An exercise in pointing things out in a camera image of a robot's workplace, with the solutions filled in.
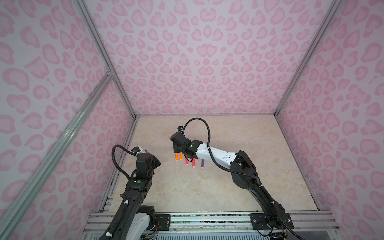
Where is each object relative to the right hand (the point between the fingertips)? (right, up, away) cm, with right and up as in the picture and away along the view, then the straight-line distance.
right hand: (177, 142), depth 93 cm
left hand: (-12, -5, -11) cm, 17 cm away
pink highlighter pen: (+5, -13, +2) cm, 14 cm away
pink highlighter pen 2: (+10, -13, +1) cm, 16 cm away
